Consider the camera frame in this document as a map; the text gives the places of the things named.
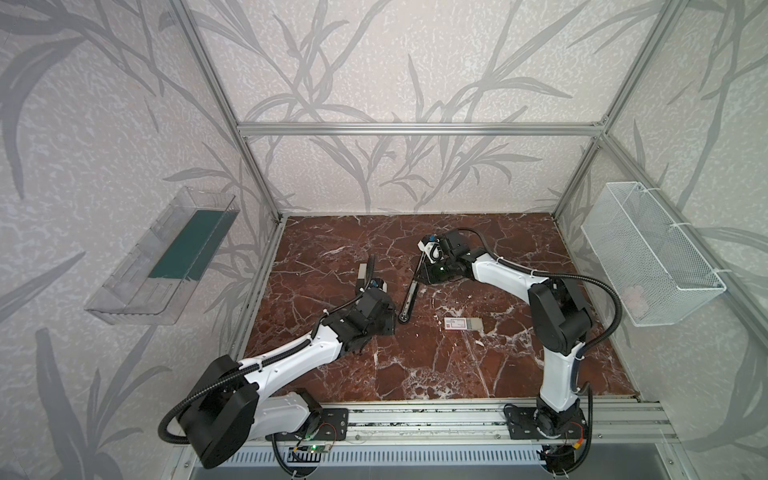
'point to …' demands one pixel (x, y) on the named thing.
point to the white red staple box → (462, 323)
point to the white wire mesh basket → (657, 274)
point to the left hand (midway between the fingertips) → (396, 308)
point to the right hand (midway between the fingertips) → (417, 268)
